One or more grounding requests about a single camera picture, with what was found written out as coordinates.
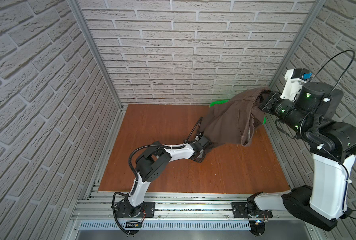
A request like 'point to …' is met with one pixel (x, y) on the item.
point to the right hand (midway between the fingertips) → (263, 91)
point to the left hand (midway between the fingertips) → (196, 147)
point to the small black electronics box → (133, 224)
